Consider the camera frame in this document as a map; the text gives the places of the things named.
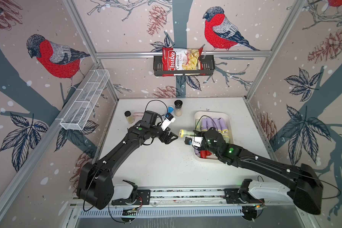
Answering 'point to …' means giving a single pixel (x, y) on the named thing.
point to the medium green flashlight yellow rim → (184, 133)
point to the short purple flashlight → (210, 122)
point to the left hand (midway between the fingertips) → (175, 130)
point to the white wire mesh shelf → (74, 118)
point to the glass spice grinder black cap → (178, 108)
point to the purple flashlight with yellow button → (223, 129)
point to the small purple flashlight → (204, 125)
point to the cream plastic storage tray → (215, 114)
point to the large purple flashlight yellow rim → (197, 152)
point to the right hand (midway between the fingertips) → (195, 130)
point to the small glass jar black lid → (130, 118)
